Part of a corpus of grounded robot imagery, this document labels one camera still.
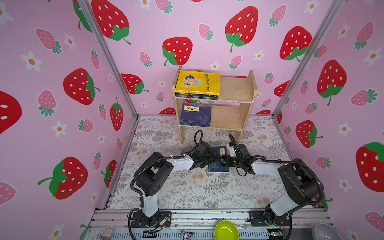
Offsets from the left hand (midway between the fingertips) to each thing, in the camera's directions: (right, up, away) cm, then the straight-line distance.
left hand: (217, 159), depth 91 cm
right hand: (+4, -1, +2) cm, 5 cm away
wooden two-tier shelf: (+9, +30, +2) cm, 31 cm away
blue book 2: (0, -5, +1) cm, 5 cm away
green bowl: (+2, -30, -21) cm, 37 cm away
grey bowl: (+46, -28, -24) cm, 60 cm away
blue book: (-13, +27, -3) cm, 30 cm away
